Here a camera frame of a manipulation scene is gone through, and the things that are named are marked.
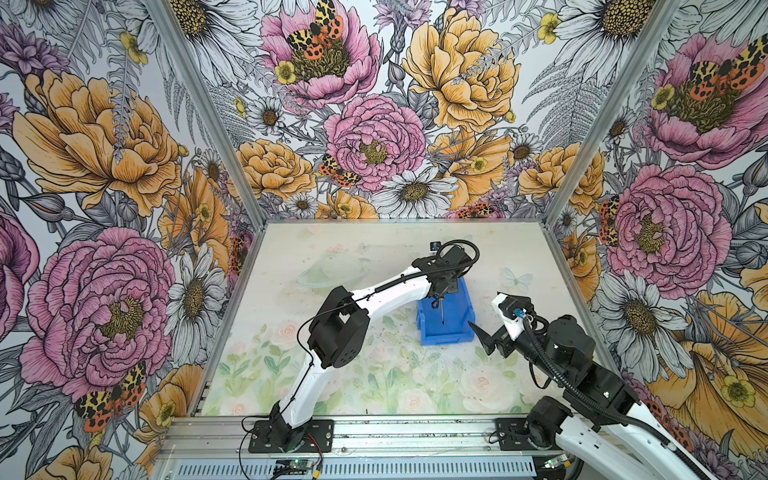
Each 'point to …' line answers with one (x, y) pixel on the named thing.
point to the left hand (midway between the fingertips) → (440, 288)
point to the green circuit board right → (555, 461)
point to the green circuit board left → (300, 464)
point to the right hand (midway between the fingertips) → (486, 317)
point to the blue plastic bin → (447, 324)
